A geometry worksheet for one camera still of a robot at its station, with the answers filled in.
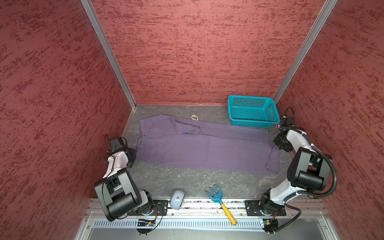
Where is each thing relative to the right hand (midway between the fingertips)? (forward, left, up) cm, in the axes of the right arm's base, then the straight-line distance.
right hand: (281, 147), depth 88 cm
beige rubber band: (+33, +52, -7) cm, 62 cm away
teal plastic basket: (+37, -1, -8) cm, 38 cm away
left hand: (-2, +88, -3) cm, 88 cm away
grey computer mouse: (-27, +62, +2) cm, 67 cm away
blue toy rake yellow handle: (-25, +41, -6) cm, 48 cm away
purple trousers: (+12, +73, -5) cm, 74 cm away
